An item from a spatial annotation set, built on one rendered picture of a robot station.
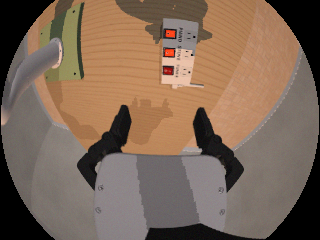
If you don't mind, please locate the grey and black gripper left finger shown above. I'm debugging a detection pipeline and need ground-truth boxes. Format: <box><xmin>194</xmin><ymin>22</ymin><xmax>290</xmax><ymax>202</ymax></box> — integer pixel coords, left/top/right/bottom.
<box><xmin>77</xmin><ymin>105</ymin><xmax>132</xmax><ymax>190</ymax></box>

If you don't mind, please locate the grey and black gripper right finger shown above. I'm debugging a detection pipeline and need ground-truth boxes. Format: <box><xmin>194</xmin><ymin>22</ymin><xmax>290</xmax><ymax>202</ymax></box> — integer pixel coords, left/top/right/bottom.
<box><xmin>193</xmin><ymin>107</ymin><xmax>244</xmax><ymax>192</ymax></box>

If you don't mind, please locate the grey power strip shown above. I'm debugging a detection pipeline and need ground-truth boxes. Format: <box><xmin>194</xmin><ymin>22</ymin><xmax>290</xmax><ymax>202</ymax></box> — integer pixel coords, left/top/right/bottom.
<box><xmin>161</xmin><ymin>18</ymin><xmax>204</xmax><ymax>89</ymax></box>

